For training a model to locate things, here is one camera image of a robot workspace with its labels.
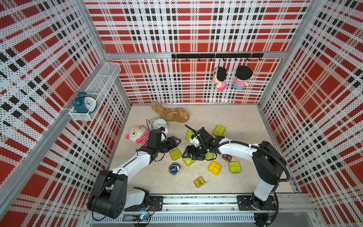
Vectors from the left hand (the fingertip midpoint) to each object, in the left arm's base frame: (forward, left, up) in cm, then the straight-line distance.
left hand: (180, 142), depth 87 cm
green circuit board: (-38, +22, -12) cm, 46 cm away
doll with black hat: (+39, -42, +22) cm, 62 cm away
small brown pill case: (-6, -30, -9) cm, 32 cm away
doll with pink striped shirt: (+40, -27, +19) cm, 52 cm away
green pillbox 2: (-3, +4, -11) cm, 12 cm away
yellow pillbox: (-13, -21, -10) cm, 27 cm away
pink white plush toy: (+7, +28, -2) cm, 29 cm away
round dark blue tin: (-13, +4, -10) cm, 17 cm away
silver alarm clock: (+20, +18, -7) cm, 27 cm away
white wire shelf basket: (+21, +47, +25) cm, 57 cm away
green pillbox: (+15, -28, -10) cm, 33 cm away
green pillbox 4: (-13, -34, -9) cm, 37 cm away
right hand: (-9, -6, -2) cm, 11 cm away
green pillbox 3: (-9, -5, -10) cm, 14 cm away
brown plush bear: (+23, +4, -1) cm, 23 cm away
